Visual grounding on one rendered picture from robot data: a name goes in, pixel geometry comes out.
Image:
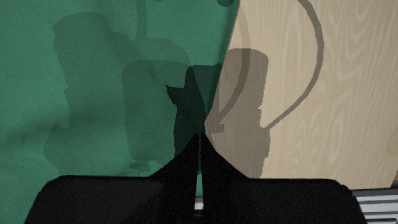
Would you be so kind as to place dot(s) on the grey slotted aluminium extrusion bar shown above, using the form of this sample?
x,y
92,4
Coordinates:
x,y
376,203

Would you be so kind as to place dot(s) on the green cloth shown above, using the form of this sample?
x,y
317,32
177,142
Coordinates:
x,y
103,88

